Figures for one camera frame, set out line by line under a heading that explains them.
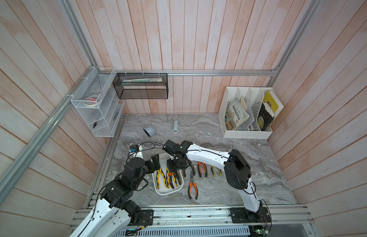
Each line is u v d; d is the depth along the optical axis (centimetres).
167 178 86
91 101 74
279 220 73
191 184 83
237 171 50
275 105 89
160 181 85
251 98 98
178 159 64
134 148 61
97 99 70
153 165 65
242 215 73
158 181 85
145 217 74
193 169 90
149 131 101
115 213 47
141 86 104
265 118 97
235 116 98
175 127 107
